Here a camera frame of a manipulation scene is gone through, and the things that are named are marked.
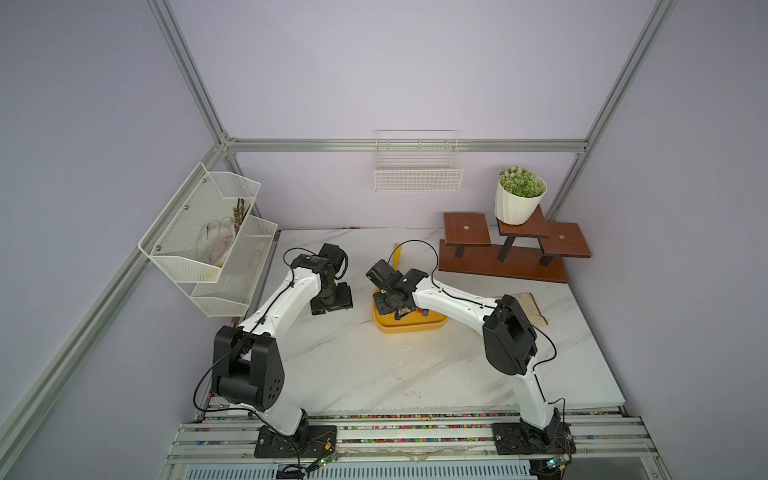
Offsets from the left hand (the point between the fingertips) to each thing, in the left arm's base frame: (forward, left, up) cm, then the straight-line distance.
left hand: (337, 310), depth 85 cm
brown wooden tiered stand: (+22, -64, +2) cm, 68 cm away
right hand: (+5, -15, -5) cm, 17 cm away
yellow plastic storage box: (+2, -21, -11) cm, 24 cm away
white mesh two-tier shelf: (+6, +36, +1) cm, 36 cm away
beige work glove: (+7, -62, -11) cm, 64 cm away
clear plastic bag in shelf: (+10, +31, +19) cm, 38 cm away
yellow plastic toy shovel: (+29, -17, -10) cm, 35 cm away
